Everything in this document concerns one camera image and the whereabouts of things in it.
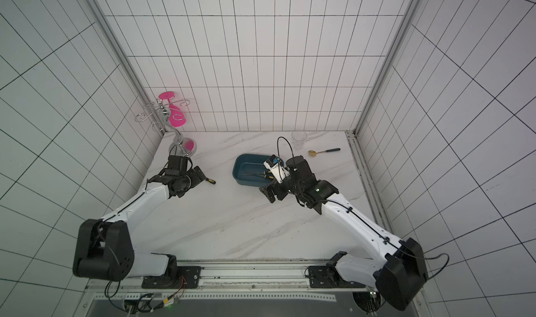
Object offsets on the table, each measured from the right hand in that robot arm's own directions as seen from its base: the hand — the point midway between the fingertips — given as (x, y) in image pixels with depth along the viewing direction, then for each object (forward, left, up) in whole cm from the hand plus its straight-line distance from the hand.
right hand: (262, 182), depth 76 cm
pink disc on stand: (+40, +50, +9) cm, 64 cm away
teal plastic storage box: (+19, +10, -20) cm, 29 cm away
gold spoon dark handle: (+31, -23, -20) cm, 44 cm away
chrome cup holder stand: (+29, +48, -16) cm, 58 cm away
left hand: (+5, +31, -11) cm, 33 cm away
